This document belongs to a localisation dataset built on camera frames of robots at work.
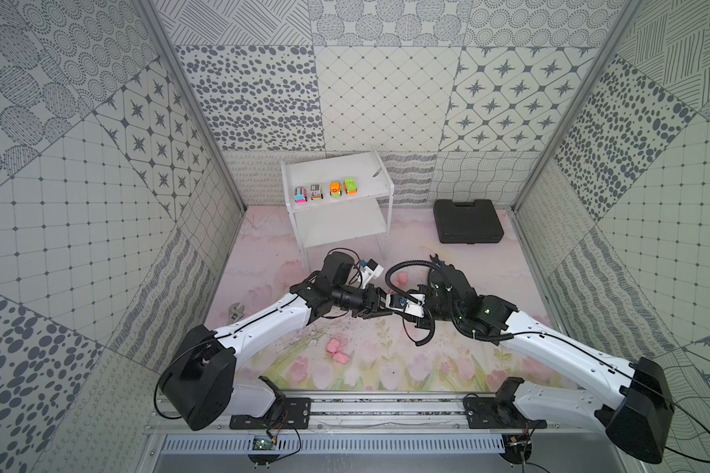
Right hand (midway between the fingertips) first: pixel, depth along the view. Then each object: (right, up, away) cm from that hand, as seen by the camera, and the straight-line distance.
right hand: (402, 302), depth 77 cm
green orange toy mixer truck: (-18, +30, -1) cm, 35 cm away
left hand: (-1, -2, -7) cm, 8 cm away
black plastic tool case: (+30, +23, +34) cm, 51 cm away
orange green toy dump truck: (-14, +31, +1) cm, 34 cm away
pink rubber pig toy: (+3, +3, +22) cm, 23 cm away
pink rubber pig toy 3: (-16, -17, +5) cm, 24 cm away
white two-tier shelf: (-17, +28, +1) cm, 33 cm away
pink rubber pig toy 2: (-19, -14, +7) cm, 25 cm away
